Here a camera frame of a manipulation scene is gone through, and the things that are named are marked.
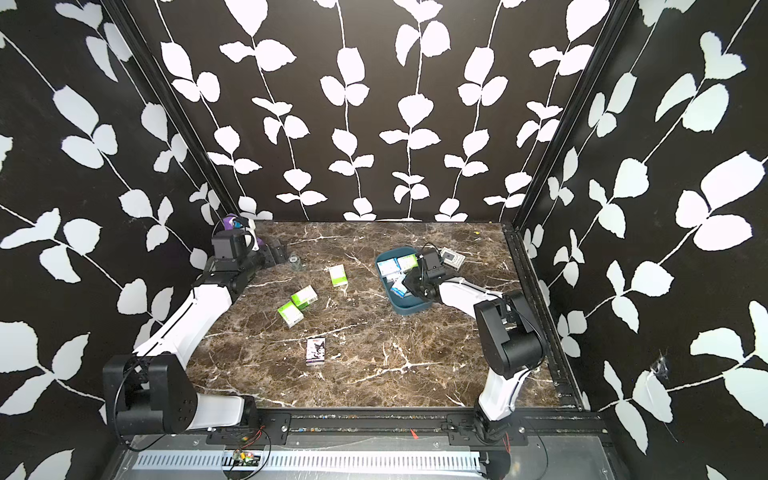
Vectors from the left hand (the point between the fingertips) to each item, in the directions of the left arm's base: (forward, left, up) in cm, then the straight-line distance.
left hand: (272, 241), depth 86 cm
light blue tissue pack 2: (-7, -37, -17) cm, 41 cm away
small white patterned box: (+7, -58, -20) cm, 61 cm away
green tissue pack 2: (-8, -6, -20) cm, 22 cm away
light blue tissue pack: (+2, -35, -17) cm, 38 cm away
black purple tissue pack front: (-26, -12, -19) cm, 34 cm away
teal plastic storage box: (-14, -40, -17) cm, 45 cm away
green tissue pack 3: (-13, -2, -20) cm, 24 cm away
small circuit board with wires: (-50, +3, -22) cm, 55 cm away
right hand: (-4, -39, -15) cm, 42 cm away
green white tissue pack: (+3, -40, -16) cm, 44 cm away
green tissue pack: (+2, -16, -21) cm, 26 cm away
